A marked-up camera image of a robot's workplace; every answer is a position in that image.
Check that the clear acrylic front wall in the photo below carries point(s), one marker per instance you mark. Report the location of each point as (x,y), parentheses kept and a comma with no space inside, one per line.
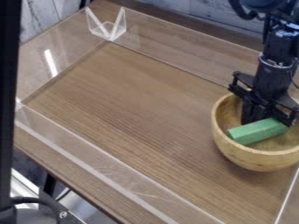
(108,183)

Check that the black table leg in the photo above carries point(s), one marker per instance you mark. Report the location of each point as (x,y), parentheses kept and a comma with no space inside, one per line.
(49,185)

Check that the green rectangular block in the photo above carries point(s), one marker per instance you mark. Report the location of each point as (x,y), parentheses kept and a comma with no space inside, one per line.
(256,131)

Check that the clear acrylic corner bracket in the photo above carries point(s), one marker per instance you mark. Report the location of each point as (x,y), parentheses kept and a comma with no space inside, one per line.
(107,30)

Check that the brown wooden bowl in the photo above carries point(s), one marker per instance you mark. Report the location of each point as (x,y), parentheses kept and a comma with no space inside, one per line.
(269,155)

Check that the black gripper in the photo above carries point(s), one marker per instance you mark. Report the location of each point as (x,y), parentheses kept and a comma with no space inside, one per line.
(264,91)

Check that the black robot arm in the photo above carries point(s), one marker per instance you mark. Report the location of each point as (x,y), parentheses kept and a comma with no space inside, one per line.
(280,32)

